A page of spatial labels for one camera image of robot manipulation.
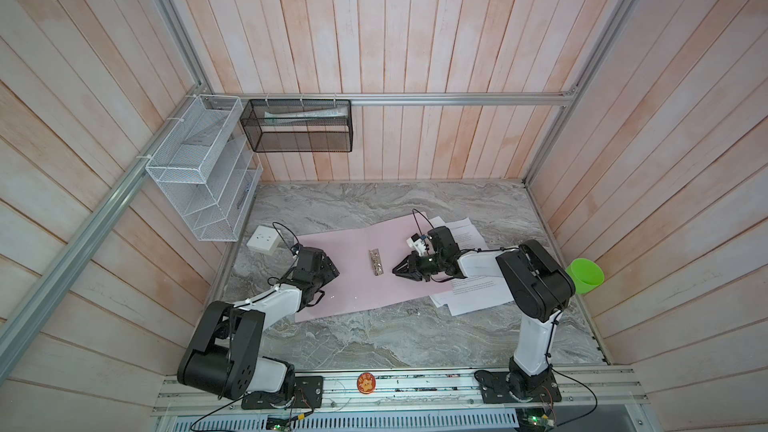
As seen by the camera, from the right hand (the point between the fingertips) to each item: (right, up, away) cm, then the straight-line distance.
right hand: (395, 272), depth 92 cm
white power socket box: (-44, +10, +6) cm, 45 cm away
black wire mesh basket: (-33, +50, +11) cm, 61 cm away
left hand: (-22, -1, +1) cm, 22 cm away
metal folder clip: (-6, +2, +3) cm, 7 cm away
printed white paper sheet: (+24, -7, -2) cm, 25 cm away
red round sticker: (-8, -25, -18) cm, 32 cm away
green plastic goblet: (+50, +2, -14) cm, 52 cm away
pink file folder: (-9, +4, +7) cm, 12 cm away
